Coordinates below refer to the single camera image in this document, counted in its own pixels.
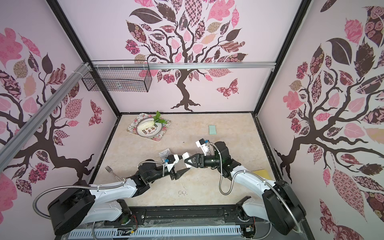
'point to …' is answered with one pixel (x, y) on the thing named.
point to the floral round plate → (150, 131)
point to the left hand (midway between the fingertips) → (187, 164)
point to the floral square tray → (132, 127)
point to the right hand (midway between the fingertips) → (188, 162)
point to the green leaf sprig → (157, 119)
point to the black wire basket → (131, 75)
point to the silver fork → (111, 171)
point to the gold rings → (184, 192)
